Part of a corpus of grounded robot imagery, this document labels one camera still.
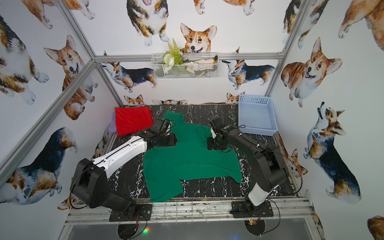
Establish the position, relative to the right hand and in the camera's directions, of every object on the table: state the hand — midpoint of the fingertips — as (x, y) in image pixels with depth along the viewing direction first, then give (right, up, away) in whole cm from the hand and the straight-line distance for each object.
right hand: (210, 146), depth 88 cm
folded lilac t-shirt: (-69, +10, +18) cm, 71 cm away
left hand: (-20, +5, -1) cm, 21 cm away
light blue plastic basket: (+38, +19, +30) cm, 52 cm away
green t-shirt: (-26, -12, 0) cm, 29 cm away
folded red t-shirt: (-58, +15, +21) cm, 63 cm away
